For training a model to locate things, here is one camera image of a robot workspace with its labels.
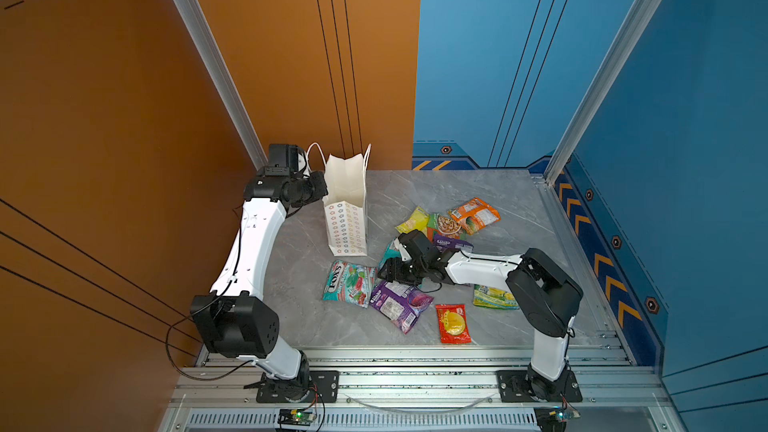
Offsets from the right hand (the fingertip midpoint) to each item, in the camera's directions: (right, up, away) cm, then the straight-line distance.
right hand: (382, 278), depth 88 cm
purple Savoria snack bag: (+20, +9, +8) cm, 24 cm away
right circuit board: (+42, -29, -17) cm, 54 cm away
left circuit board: (-19, -29, -18) cm, 38 cm away
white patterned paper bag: (-9, +22, -11) cm, 26 cm away
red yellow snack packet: (+20, -12, -5) cm, 24 cm away
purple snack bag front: (+5, -7, -4) cm, 9 cm away
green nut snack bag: (+22, +15, +16) cm, 31 cm away
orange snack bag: (+32, +18, +16) cm, 40 cm away
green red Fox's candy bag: (-9, -2, -1) cm, 10 cm away
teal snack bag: (+2, +6, +7) cm, 10 cm away
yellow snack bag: (+12, +16, +14) cm, 25 cm away
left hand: (-15, +28, -7) cm, 33 cm away
